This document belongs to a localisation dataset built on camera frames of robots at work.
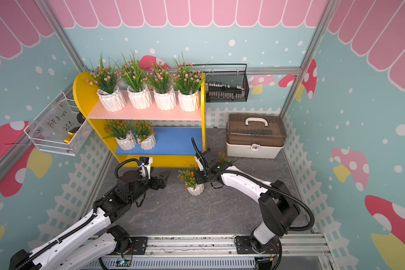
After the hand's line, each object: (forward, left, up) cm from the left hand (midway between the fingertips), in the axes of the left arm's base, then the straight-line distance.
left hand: (162, 172), depth 78 cm
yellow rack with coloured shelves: (+25, 0, -4) cm, 25 cm away
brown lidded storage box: (+21, -46, +4) cm, 51 cm away
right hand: (+2, -16, -8) cm, 18 cm away
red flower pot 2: (+16, +9, +9) cm, 21 cm away
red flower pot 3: (-2, -13, 0) cm, 13 cm away
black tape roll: (+20, +39, +15) cm, 47 cm away
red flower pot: (+17, +21, +10) cm, 29 cm away
